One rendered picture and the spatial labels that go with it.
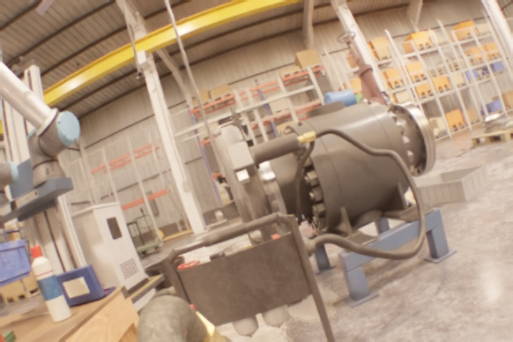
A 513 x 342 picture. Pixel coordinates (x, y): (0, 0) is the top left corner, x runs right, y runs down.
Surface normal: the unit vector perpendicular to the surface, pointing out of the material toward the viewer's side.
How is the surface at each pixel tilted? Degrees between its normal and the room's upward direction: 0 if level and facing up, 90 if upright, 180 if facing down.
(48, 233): 90
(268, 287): 90
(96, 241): 90
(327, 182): 97
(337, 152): 76
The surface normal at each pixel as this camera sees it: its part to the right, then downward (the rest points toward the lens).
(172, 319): 0.55, -0.82
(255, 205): 0.05, 0.03
